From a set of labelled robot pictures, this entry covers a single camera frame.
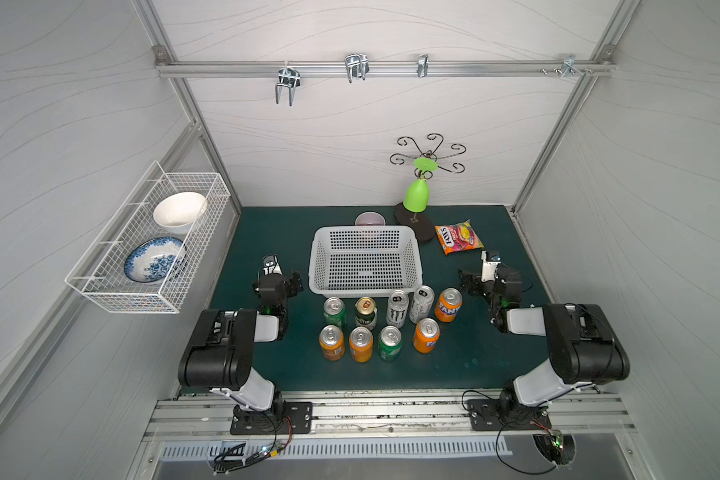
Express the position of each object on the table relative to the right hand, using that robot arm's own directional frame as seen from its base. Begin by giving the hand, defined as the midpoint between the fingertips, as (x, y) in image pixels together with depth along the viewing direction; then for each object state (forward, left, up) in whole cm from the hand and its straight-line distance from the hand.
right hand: (476, 268), depth 95 cm
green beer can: (-19, +35, +4) cm, 40 cm away
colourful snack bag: (+16, +3, -4) cm, 16 cm away
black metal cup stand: (+24, +16, -5) cm, 29 cm away
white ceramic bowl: (-5, +83, +28) cm, 88 cm away
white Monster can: (-18, +26, +6) cm, 33 cm away
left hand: (-5, +63, +2) cm, 63 cm away
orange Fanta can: (-24, +19, +4) cm, 31 cm away
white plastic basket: (+5, +37, -5) cm, 38 cm away
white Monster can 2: (-17, +20, +7) cm, 27 cm away
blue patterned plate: (-20, +82, +28) cm, 89 cm away
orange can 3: (-27, +43, +5) cm, 51 cm away
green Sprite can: (-27, +28, +4) cm, 39 cm away
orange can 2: (-28, +36, +4) cm, 45 cm away
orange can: (-15, +11, +3) cm, 19 cm away
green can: (-19, +44, +5) cm, 48 cm away
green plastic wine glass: (+17, +20, +16) cm, 31 cm away
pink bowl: (+21, +36, 0) cm, 42 cm away
